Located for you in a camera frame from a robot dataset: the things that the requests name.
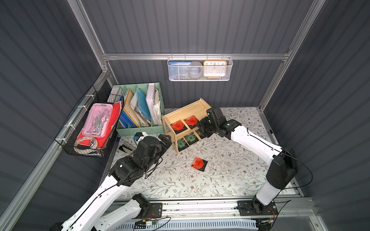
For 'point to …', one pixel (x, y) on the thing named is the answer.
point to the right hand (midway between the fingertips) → (197, 123)
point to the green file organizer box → (142, 112)
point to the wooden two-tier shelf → (197, 108)
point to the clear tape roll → (93, 144)
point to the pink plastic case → (98, 123)
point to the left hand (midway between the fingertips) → (166, 141)
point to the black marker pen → (271, 133)
